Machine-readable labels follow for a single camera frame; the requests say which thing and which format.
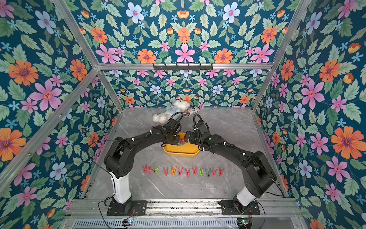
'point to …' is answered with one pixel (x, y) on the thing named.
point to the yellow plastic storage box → (186, 150)
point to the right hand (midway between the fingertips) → (190, 137)
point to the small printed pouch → (191, 110)
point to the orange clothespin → (173, 170)
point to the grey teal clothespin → (208, 172)
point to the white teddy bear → (178, 106)
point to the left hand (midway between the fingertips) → (177, 139)
